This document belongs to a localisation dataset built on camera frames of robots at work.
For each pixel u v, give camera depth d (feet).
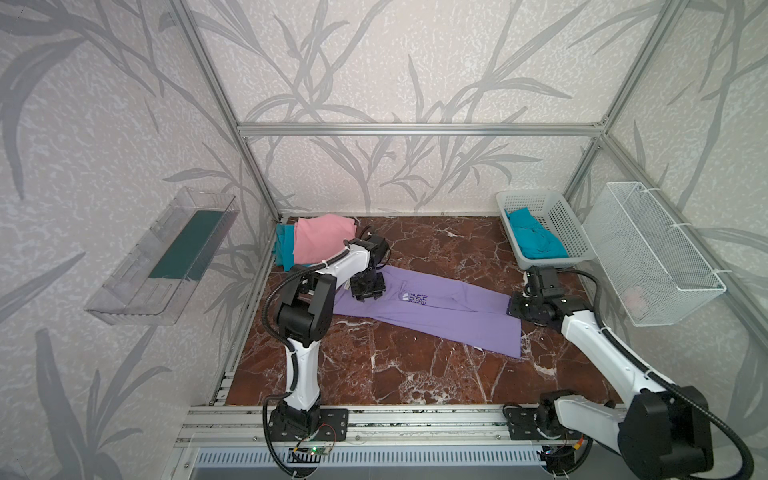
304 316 1.75
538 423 2.40
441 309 3.05
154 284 2.07
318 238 3.62
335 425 2.41
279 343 1.77
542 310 1.97
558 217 3.76
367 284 2.60
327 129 6.04
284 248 3.40
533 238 3.55
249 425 2.47
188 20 2.35
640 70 2.63
